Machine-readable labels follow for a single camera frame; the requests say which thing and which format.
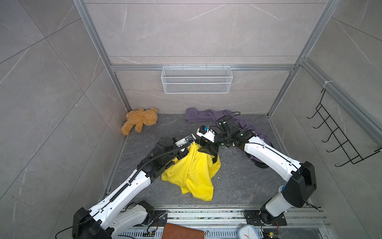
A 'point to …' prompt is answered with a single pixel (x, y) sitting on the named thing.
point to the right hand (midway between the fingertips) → (202, 142)
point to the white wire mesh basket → (195, 80)
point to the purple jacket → (193, 115)
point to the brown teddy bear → (139, 118)
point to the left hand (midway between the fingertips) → (187, 136)
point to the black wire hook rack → (346, 147)
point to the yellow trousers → (193, 171)
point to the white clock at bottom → (247, 231)
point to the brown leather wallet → (173, 231)
